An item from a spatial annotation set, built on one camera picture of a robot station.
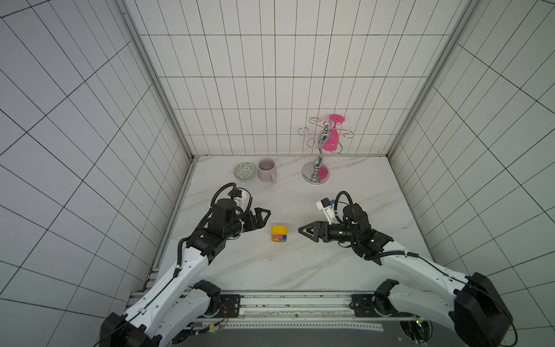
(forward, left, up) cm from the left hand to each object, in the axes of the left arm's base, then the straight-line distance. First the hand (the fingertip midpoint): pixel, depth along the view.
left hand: (259, 219), depth 77 cm
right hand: (-3, -16, 0) cm, 16 cm away
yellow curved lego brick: (0, -7, -8) cm, 11 cm away
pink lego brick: (-2, -7, -10) cm, 12 cm away
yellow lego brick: (-2, -6, -14) cm, 15 cm away
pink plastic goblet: (+39, -32, +3) cm, 51 cm away
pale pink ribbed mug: (+31, -1, -9) cm, 32 cm away
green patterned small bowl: (+35, +11, -14) cm, 39 cm away
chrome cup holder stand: (+35, -27, -14) cm, 46 cm away
